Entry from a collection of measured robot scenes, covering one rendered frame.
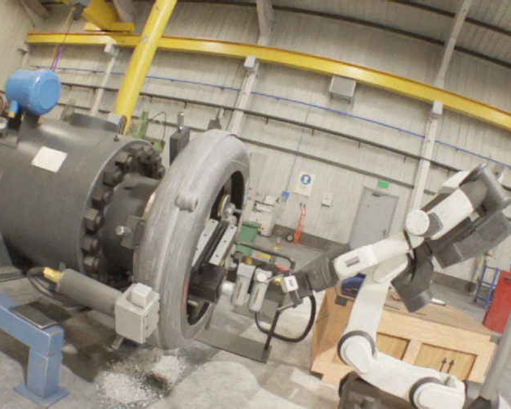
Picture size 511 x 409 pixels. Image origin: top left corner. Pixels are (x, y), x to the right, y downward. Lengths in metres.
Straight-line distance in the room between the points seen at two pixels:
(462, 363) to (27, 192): 2.18
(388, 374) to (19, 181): 1.48
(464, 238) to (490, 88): 12.46
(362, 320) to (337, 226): 10.56
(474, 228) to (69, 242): 1.31
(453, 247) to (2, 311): 1.51
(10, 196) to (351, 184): 11.18
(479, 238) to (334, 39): 12.42
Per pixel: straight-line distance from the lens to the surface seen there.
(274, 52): 12.86
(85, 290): 1.03
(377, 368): 1.44
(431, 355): 2.15
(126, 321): 0.97
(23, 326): 1.27
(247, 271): 2.08
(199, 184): 1.01
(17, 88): 1.47
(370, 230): 11.85
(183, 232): 0.97
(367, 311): 1.43
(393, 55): 13.32
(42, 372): 1.27
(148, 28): 5.23
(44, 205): 1.29
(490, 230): 1.41
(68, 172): 1.26
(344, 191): 11.96
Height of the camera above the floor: 0.78
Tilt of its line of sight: 1 degrees down
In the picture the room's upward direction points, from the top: 16 degrees clockwise
